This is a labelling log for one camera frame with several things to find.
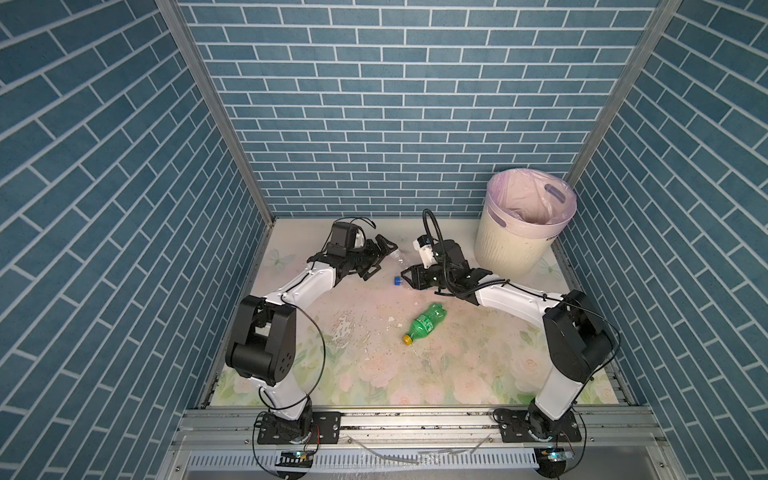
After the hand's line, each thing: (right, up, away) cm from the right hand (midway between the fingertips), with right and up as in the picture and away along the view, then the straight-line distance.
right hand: (404, 269), depth 89 cm
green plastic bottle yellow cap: (+5, -16, -2) cm, 17 cm away
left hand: (-4, +5, -1) cm, 6 cm away
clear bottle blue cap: (-2, -5, +9) cm, 11 cm away
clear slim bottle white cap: (-1, +3, +3) cm, 4 cm away
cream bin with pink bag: (+41, +19, +13) cm, 47 cm away
